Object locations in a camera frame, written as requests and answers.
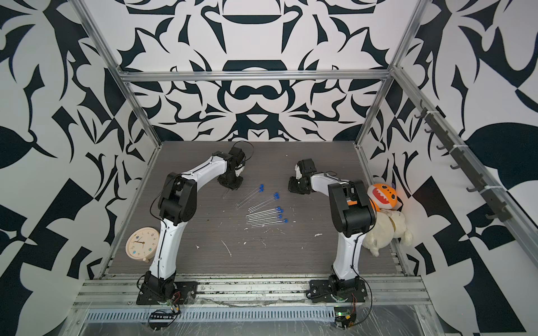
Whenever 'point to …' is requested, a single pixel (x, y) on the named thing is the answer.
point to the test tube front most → (285, 220)
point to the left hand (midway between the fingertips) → (231, 182)
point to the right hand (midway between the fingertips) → (292, 183)
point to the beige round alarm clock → (142, 243)
